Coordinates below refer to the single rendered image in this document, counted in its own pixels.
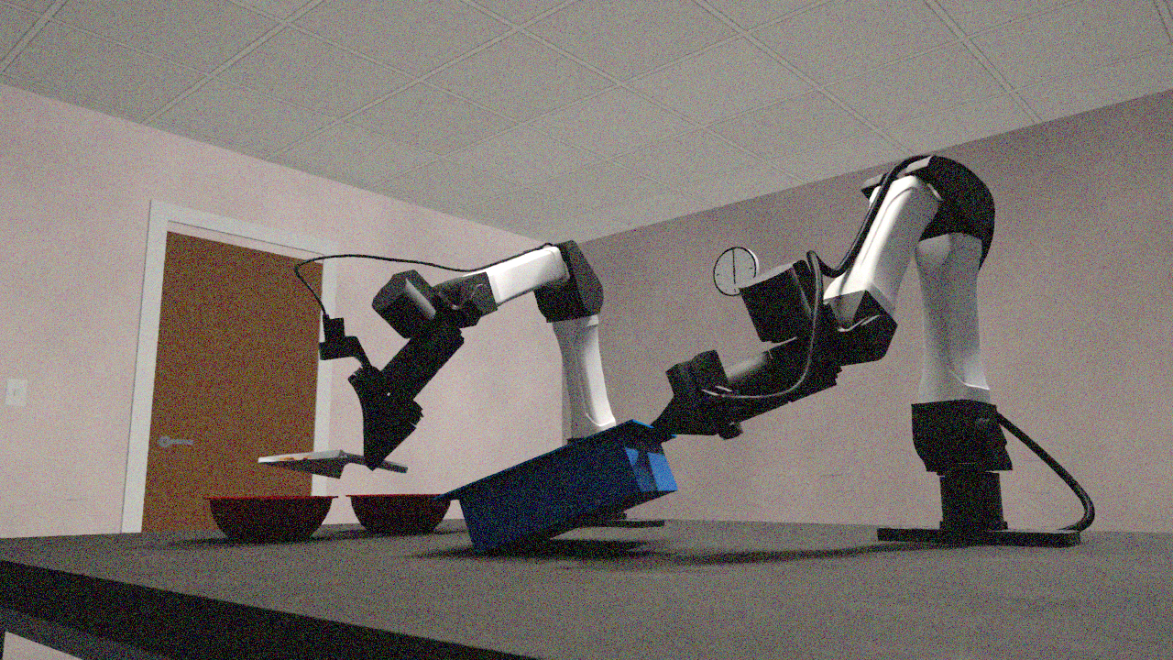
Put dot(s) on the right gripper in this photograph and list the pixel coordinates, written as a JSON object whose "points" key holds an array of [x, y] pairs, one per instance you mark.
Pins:
{"points": [[388, 420]]}

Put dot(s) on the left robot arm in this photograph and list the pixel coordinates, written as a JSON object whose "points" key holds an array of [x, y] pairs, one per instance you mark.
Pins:
{"points": [[954, 422]]}

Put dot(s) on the red bowl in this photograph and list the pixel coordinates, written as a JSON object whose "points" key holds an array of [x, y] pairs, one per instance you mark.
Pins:
{"points": [[399, 513], [269, 518]]}

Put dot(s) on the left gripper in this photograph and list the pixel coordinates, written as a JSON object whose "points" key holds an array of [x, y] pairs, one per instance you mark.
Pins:
{"points": [[750, 376]]}

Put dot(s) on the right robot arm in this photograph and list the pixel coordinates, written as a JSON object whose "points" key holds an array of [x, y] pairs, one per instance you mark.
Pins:
{"points": [[431, 317]]}

